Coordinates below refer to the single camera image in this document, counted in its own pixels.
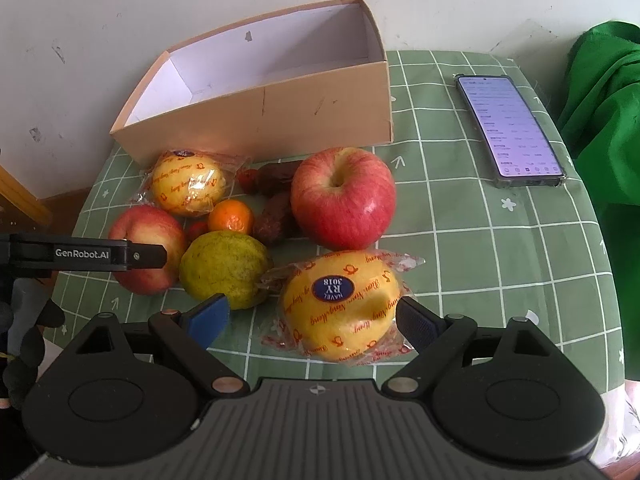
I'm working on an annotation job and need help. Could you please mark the red apple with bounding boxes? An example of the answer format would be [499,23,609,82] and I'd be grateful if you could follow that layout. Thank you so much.
[108,205,188,296]
[291,148,397,250]

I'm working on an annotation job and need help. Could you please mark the small red fruit front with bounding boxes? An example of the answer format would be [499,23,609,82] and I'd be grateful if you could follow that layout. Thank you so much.
[186,220,209,244]

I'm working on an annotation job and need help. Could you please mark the small red fruit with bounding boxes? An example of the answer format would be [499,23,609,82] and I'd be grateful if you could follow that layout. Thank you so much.
[186,220,209,244]
[235,168,259,195]

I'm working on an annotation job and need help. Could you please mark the green pear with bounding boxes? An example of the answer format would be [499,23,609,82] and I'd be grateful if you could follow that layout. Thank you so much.
[179,231,273,310]

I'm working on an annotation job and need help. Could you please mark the yellow orange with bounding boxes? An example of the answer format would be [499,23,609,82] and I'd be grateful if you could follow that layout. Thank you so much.
[260,249,424,365]
[131,150,250,218]

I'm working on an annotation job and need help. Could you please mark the small orange tangerine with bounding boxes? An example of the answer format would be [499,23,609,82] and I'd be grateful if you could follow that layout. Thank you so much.
[207,200,254,234]

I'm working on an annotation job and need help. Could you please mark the yellow orange front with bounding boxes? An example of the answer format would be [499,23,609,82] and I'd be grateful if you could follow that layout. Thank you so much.
[260,249,424,365]

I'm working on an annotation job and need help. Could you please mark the dark brown date front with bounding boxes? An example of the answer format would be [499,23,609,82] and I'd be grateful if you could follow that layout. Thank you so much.
[252,191,300,247]

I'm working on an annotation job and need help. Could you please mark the dark brown date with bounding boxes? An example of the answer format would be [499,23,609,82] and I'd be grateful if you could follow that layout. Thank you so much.
[256,160,302,196]
[252,191,300,247]

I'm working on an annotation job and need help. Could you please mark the yellow wooden furniture leg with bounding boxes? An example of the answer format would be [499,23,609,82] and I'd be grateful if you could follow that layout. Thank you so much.
[0,167,53,228]

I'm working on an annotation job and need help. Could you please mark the green checked tablecloth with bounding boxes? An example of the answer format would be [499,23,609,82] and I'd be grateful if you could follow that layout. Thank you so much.
[44,51,625,393]

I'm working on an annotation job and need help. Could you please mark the smartphone with lit screen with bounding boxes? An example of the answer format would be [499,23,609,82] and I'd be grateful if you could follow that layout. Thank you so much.
[454,74,565,188]

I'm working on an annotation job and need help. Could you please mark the tan cardboard box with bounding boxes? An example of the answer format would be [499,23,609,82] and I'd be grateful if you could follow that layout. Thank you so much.
[110,0,394,167]

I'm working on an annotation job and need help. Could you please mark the green crumpled cloth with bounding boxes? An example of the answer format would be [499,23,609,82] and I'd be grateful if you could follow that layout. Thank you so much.
[555,21,639,380]

